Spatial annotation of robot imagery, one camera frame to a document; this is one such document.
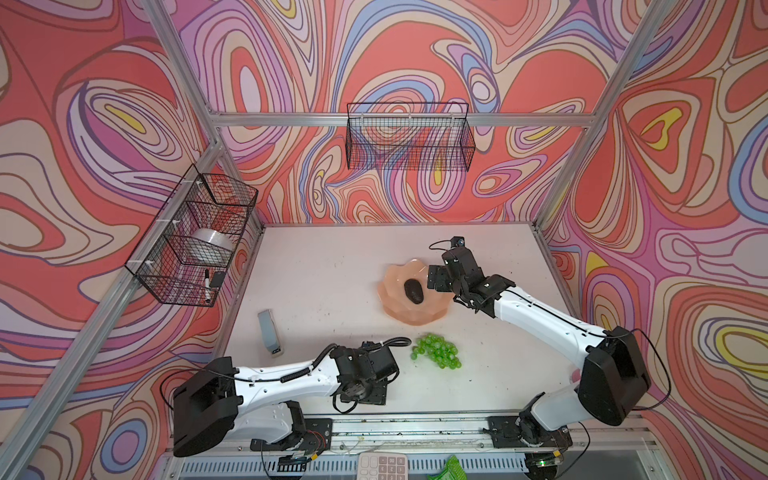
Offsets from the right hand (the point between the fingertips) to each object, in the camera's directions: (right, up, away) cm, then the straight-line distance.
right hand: (445, 278), depth 86 cm
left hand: (-19, -31, -9) cm, 37 cm away
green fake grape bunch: (-1, -21, -4) cm, 21 cm away
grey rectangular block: (-51, -16, -2) cm, 53 cm away
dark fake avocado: (-8, -5, +10) cm, 14 cm away
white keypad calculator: (-18, -43, -17) cm, 50 cm away
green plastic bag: (-2, -43, -18) cm, 47 cm away
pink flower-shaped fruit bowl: (-16, -6, +12) cm, 21 cm away
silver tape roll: (-60, +11, -13) cm, 63 cm away
